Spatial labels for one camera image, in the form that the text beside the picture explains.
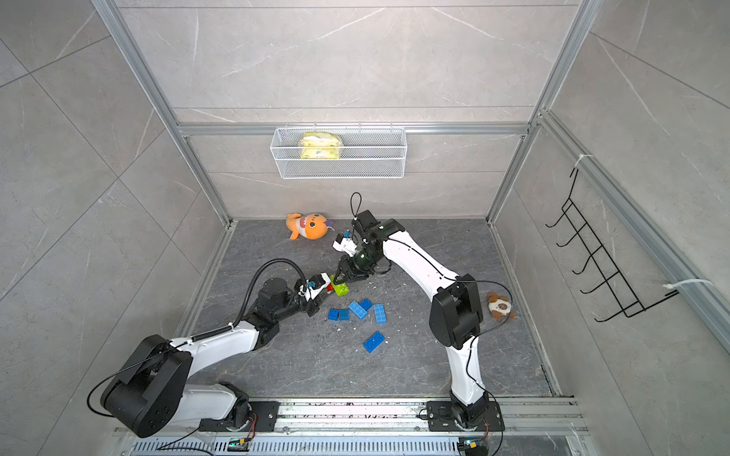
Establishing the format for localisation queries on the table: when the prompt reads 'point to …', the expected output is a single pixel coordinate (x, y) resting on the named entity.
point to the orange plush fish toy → (313, 226)
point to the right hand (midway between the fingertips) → (342, 281)
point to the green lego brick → (341, 289)
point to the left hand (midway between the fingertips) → (331, 279)
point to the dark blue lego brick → (344, 314)
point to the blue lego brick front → (374, 341)
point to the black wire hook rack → (616, 285)
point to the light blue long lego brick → (357, 310)
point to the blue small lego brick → (334, 314)
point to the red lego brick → (329, 287)
